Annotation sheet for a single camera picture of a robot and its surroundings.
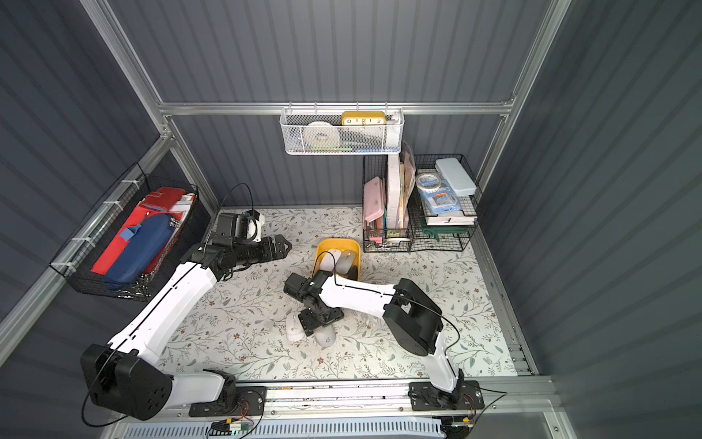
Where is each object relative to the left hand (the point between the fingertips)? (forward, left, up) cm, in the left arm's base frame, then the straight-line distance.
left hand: (279, 247), depth 80 cm
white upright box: (+22, -35, +3) cm, 42 cm away
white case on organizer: (+32, -60, +1) cm, 67 cm away
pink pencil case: (+30, -30, -8) cm, 43 cm away
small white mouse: (-17, -4, -20) cm, 27 cm away
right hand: (-17, -14, -18) cm, 28 cm away
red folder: (-5, +28, +7) cm, 29 cm away
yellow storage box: (+15, -22, -18) cm, 32 cm away
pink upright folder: (+30, -41, +1) cm, 51 cm away
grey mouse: (-19, -13, -20) cm, 31 cm away
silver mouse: (+9, -19, -22) cm, 30 cm away
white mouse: (+8, -13, -19) cm, 25 cm away
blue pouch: (-5, +31, +9) cm, 33 cm away
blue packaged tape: (+22, -51, +1) cm, 56 cm away
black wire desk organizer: (+22, -46, -3) cm, 51 cm away
